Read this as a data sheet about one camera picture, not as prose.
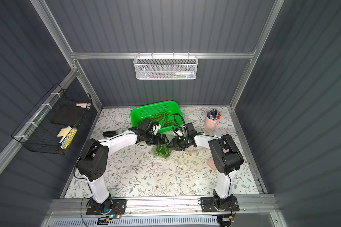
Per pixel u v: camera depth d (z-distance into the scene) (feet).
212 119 3.19
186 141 2.69
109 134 3.30
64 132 2.40
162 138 2.71
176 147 2.72
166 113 3.78
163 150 2.99
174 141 2.71
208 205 2.41
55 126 2.43
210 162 2.87
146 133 2.42
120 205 2.42
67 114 2.54
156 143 2.70
